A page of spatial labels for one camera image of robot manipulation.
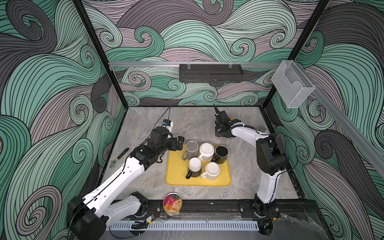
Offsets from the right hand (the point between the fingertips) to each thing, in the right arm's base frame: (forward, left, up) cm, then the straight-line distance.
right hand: (220, 131), depth 98 cm
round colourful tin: (-43, +29, -1) cm, 51 cm away
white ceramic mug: (-28, +8, +2) cm, 29 cm away
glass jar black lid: (+4, -30, -3) cm, 30 cm away
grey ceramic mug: (-16, +19, +6) cm, 25 cm away
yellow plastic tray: (-24, +28, -5) cm, 37 cm away
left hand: (-14, +27, +16) cm, 35 cm away
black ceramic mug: (-16, +2, +3) cm, 16 cm away
